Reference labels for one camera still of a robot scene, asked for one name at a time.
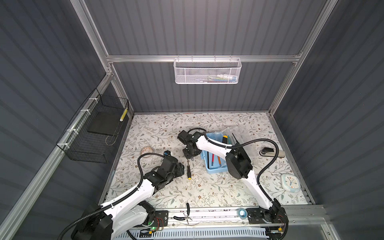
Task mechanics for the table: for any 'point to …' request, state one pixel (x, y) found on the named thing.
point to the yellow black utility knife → (225, 139)
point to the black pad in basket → (105, 123)
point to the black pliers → (186, 217)
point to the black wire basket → (90, 136)
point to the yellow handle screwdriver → (236, 140)
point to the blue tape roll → (242, 213)
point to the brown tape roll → (147, 149)
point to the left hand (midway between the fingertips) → (182, 167)
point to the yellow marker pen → (123, 114)
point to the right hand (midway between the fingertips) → (190, 156)
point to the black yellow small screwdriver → (189, 172)
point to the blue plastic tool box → (214, 162)
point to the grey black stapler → (269, 151)
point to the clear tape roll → (291, 183)
